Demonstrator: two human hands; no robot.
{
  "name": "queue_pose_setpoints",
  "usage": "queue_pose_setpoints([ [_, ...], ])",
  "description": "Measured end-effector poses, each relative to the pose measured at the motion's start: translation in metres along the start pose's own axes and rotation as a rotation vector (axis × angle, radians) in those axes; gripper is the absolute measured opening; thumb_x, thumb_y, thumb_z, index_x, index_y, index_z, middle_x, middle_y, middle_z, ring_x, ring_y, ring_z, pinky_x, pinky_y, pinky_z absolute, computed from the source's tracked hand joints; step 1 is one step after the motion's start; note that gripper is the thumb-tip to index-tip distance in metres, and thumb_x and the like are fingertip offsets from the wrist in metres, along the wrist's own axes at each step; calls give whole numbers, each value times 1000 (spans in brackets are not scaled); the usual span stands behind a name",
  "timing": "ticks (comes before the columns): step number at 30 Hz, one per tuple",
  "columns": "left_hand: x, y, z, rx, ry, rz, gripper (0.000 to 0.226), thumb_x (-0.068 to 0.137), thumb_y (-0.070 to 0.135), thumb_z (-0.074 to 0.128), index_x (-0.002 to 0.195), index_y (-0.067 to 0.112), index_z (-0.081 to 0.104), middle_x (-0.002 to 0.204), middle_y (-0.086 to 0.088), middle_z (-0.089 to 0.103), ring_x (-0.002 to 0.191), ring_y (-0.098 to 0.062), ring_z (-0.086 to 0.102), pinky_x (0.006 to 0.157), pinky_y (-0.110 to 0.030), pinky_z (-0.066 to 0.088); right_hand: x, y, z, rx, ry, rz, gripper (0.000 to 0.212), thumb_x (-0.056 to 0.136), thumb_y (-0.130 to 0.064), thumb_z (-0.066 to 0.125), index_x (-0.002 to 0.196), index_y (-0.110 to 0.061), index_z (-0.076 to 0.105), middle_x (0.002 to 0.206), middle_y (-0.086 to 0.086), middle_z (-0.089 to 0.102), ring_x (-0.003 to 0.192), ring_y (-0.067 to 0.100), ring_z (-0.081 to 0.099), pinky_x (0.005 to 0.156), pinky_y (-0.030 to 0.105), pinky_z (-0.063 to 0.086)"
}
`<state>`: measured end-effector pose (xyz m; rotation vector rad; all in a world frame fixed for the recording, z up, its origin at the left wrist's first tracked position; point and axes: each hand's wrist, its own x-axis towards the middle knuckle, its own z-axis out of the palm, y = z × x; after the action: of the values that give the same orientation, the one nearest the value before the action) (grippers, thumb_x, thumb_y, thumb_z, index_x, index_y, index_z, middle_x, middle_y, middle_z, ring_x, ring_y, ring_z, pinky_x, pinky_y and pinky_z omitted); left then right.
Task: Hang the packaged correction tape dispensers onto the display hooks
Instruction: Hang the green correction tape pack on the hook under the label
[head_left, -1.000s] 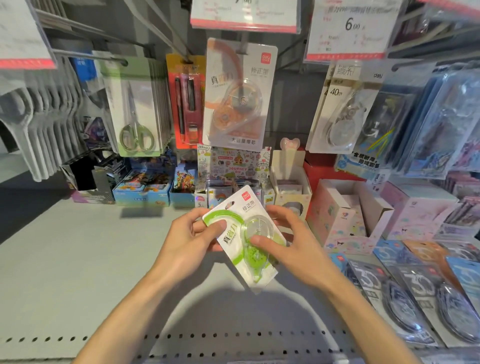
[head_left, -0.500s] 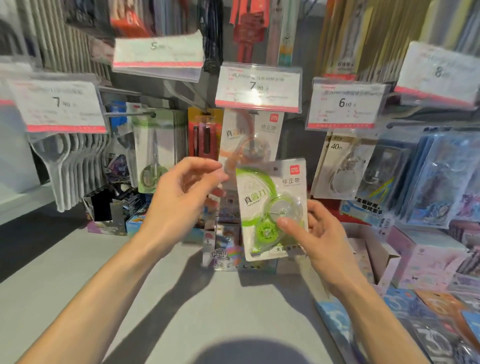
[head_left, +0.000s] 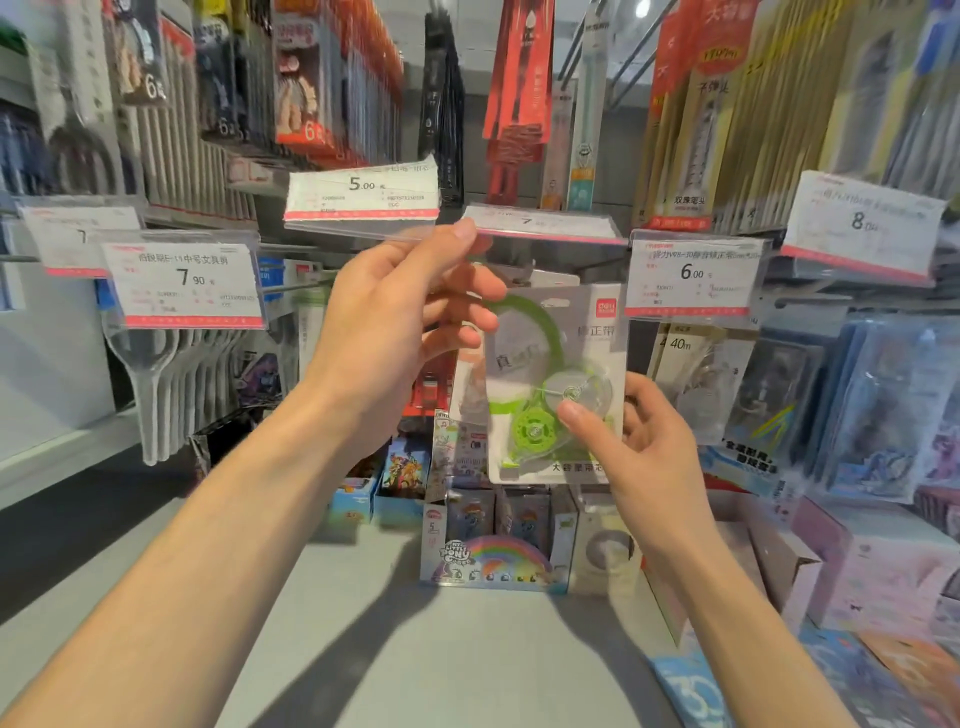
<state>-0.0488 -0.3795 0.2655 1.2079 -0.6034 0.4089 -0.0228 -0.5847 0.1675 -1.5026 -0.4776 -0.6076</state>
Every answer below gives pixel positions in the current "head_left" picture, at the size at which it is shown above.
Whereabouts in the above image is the person's right hand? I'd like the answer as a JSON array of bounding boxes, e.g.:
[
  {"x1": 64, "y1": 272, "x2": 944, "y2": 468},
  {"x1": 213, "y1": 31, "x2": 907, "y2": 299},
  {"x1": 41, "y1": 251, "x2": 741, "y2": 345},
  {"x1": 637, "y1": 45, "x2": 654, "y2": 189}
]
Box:
[{"x1": 558, "y1": 372, "x2": 718, "y2": 560}]

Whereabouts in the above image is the person's left hand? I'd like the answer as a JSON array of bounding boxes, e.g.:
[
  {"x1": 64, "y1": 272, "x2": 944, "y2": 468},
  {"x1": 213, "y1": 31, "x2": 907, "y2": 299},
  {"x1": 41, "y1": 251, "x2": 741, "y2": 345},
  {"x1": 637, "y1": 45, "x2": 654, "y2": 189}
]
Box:
[{"x1": 303, "y1": 218, "x2": 509, "y2": 451}]

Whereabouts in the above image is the clear 40m correction tape pack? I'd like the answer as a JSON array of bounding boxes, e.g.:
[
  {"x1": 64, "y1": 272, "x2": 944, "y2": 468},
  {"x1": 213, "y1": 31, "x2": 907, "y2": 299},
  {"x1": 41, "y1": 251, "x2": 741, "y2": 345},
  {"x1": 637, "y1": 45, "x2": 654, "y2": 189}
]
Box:
[{"x1": 648, "y1": 322, "x2": 760, "y2": 448}]

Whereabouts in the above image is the pile of assorted correction tapes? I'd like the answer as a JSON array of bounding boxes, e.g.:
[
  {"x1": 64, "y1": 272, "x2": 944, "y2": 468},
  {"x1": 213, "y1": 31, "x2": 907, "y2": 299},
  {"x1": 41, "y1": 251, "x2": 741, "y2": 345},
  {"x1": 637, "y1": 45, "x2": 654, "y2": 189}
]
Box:
[{"x1": 652, "y1": 622, "x2": 960, "y2": 728}]

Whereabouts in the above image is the person's left forearm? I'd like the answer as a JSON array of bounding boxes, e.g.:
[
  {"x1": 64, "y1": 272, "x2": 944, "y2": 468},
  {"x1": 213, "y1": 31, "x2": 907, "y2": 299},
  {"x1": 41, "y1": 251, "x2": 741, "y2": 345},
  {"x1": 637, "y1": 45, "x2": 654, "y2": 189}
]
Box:
[{"x1": 0, "y1": 389, "x2": 376, "y2": 728}]

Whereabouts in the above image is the person's right forearm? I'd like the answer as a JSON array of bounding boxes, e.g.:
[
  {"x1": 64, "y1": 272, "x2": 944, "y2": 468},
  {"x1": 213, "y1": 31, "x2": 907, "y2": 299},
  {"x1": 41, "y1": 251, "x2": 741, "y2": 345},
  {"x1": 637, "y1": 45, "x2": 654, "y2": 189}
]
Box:
[{"x1": 659, "y1": 521, "x2": 856, "y2": 728}]

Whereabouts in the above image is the red pen set pack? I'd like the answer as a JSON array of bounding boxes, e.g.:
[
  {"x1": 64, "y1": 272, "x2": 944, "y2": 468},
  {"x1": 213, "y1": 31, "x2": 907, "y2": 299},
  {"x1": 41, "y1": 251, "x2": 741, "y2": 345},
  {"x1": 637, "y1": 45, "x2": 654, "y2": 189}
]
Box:
[{"x1": 404, "y1": 371, "x2": 457, "y2": 419}]

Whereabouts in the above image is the beige box round window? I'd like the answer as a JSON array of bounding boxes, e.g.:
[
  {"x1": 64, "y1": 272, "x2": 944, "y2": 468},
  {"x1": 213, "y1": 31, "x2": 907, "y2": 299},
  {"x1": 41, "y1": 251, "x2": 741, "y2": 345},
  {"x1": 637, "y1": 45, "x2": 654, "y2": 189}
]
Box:
[{"x1": 569, "y1": 494, "x2": 646, "y2": 599}]

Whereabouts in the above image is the metal peg hook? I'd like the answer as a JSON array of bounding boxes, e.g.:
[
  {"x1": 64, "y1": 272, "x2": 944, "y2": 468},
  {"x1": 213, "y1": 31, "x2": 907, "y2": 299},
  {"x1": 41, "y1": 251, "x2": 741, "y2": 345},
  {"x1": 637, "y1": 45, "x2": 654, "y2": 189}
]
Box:
[{"x1": 262, "y1": 273, "x2": 339, "y2": 295}]

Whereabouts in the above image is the dark blister pack blue card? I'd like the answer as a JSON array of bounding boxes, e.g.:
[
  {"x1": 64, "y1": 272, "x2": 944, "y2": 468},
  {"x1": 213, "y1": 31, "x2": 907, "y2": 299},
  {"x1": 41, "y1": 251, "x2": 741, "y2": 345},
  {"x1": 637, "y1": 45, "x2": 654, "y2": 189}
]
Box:
[{"x1": 701, "y1": 337, "x2": 828, "y2": 498}]

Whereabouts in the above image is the colourful sticker pack display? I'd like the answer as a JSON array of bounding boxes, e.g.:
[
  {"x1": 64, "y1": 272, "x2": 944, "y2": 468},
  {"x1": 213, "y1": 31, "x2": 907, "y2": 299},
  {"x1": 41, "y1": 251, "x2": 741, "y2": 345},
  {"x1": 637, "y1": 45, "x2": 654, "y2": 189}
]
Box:
[{"x1": 431, "y1": 410, "x2": 494, "y2": 490}]

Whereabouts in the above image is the blue card box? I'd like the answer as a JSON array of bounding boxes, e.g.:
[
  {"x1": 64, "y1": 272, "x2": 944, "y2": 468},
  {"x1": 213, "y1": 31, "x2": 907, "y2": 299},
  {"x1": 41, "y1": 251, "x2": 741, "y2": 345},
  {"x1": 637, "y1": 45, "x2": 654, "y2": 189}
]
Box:
[
  {"x1": 326, "y1": 457, "x2": 382, "y2": 528},
  {"x1": 374, "y1": 438, "x2": 434, "y2": 528}
]

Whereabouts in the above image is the white price tag red stripe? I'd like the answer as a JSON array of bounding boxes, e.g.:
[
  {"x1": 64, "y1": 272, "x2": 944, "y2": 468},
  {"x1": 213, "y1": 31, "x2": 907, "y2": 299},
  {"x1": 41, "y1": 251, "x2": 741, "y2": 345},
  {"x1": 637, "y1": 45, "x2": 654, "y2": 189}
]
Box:
[
  {"x1": 283, "y1": 155, "x2": 442, "y2": 241},
  {"x1": 623, "y1": 230, "x2": 770, "y2": 322},
  {"x1": 97, "y1": 230, "x2": 268, "y2": 331},
  {"x1": 18, "y1": 196, "x2": 144, "y2": 280},
  {"x1": 458, "y1": 203, "x2": 628, "y2": 247},
  {"x1": 779, "y1": 170, "x2": 948, "y2": 288}
]

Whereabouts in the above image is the purple black card box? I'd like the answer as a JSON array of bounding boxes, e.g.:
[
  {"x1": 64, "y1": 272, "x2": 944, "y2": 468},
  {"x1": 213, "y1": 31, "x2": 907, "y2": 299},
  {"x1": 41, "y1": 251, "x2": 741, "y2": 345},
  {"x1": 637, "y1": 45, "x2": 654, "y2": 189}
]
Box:
[{"x1": 188, "y1": 404, "x2": 280, "y2": 483}]

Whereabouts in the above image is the rainbow print display box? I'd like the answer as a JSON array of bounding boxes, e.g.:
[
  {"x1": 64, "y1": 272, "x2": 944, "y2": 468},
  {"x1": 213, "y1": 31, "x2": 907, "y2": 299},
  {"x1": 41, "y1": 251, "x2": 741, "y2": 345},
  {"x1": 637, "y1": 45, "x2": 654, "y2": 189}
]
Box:
[{"x1": 419, "y1": 483, "x2": 580, "y2": 595}]

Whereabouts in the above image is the row of clear scissors packs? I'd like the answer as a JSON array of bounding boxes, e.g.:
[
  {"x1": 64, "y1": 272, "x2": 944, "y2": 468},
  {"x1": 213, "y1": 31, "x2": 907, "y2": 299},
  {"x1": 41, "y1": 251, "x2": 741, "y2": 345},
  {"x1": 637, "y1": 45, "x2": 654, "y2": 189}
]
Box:
[{"x1": 97, "y1": 326, "x2": 250, "y2": 468}]

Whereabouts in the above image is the row of black packs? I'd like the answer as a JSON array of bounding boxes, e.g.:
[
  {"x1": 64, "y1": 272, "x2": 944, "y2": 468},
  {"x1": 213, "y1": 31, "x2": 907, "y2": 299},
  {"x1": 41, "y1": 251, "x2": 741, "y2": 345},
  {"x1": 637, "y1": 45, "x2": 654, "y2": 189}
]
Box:
[{"x1": 418, "y1": 7, "x2": 466, "y2": 209}]

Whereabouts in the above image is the row of blue character packs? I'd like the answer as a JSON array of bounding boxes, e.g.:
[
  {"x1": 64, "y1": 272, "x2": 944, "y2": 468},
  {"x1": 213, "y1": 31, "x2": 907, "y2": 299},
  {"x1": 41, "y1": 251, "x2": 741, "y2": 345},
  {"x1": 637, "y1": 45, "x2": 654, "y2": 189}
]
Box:
[{"x1": 813, "y1": 314, "x2": 960, "y2": 505}]

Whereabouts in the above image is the row of grey white packs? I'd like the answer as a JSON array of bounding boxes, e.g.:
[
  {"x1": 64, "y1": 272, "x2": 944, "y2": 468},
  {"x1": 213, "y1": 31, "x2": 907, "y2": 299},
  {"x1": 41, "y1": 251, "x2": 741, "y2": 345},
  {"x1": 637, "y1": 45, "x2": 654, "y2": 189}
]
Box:
[{"x1": 119, "y1": 22, "x2": 262, "y2": 224}]

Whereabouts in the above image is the row of red hanging packs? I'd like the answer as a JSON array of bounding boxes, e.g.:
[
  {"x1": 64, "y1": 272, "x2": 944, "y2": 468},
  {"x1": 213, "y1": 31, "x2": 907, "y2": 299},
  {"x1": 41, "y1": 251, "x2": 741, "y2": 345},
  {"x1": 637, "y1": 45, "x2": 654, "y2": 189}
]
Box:
[{"x1": 483, "y1": 0, "x2": 556, "y2": 207}]

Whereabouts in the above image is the white teal pen pack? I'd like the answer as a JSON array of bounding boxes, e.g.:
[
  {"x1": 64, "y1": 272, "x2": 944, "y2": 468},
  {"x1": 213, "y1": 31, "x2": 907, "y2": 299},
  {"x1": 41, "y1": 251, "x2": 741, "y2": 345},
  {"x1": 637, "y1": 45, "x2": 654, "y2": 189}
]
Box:
[{"x1": 541, "y1": 14, "x2": 610, "y2": 214}]

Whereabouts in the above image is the row of dark toy packs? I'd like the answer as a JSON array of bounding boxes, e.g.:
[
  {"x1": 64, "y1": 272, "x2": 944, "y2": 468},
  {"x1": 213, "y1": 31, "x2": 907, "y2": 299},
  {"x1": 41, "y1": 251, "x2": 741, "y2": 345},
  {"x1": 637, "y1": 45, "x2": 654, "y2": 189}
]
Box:
[{"x1": 191, "y1": 0, "x2": 277, "y2": 145}]

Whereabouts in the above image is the white side shelving unit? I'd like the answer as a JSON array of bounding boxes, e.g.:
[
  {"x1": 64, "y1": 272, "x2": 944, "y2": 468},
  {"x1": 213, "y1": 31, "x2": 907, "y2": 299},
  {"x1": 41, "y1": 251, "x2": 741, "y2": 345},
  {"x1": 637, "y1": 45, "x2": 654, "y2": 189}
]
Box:
[{"x1": 0, "y1": 44, "x2": 142, "y2": 513}]

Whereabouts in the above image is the row of orange refill packs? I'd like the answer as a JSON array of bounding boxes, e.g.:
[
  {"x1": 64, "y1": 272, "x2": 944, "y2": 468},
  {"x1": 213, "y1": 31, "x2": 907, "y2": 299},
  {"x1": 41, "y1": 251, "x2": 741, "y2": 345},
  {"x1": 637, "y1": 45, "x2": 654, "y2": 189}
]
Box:
[{"x1": 633, "y1": 0, "x2": 760, "y2": 234}]

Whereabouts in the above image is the figure toy blister pack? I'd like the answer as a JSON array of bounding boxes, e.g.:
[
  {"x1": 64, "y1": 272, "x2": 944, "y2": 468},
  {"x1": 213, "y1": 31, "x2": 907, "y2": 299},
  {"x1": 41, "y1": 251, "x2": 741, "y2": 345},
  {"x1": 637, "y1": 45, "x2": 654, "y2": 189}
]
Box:
[{"x1": 108, "y1": 0, "x2": 172, "y2": 108}]

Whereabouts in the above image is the large dark scissors pack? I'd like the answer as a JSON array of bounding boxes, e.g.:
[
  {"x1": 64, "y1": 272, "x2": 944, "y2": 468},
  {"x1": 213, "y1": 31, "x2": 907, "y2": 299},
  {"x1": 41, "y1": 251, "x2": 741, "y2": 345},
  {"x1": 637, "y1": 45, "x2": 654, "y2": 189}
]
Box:
[{"x1": 26, "y1": 0, "x2": 127, "y2": 199}]

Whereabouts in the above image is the rack of blue pen packs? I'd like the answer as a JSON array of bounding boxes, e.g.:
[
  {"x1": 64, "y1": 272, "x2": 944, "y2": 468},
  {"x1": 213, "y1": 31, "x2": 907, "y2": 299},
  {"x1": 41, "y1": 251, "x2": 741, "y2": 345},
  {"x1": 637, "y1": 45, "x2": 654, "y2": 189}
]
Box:
[{"x1": 0, "y1": 104, "x2": 46, "y2": 198}]

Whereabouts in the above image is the row of yellow refill packs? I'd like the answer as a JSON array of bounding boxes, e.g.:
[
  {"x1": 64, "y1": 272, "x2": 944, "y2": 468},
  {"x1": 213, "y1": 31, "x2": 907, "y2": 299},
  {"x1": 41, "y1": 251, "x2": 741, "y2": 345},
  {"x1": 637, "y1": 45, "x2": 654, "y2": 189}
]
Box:
[{"x1": 719, "y1": 0, "x2": 916, "y2": 235}]

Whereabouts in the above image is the row of blue yellow packs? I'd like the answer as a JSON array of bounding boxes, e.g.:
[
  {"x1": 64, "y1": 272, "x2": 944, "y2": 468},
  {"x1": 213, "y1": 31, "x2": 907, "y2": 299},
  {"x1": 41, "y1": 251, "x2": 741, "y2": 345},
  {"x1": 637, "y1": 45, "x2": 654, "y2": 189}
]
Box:
[{"x1": 884, "y1": 0, "x2": 960, "y2": 198}]

